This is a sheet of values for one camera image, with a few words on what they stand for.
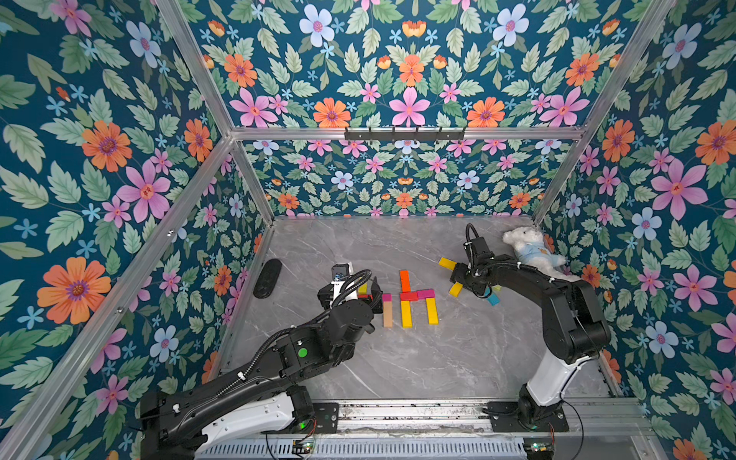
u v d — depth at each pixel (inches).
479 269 28.1
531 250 38.7
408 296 38.5
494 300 37.6
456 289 37.7
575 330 19.2
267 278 38.7
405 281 39.9
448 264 40.8
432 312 36.4
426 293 38.6
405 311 36.7
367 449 30.2
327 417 29.0
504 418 28.5
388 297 38.0
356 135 36.3
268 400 23.7
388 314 36.0
